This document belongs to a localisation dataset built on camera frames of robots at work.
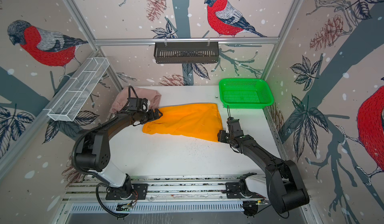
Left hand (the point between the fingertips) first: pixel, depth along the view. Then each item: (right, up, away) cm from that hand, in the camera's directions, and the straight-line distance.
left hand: (156, 115), depth 92 cm
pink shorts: (-32, +12, +18) cm, 39 cm away
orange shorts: (+28, -4, +4) cm, 29 cm away
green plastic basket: (+64, +15, +25) cm, 71 cm away
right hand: (+41, -13, -3) cm, 43 cm away
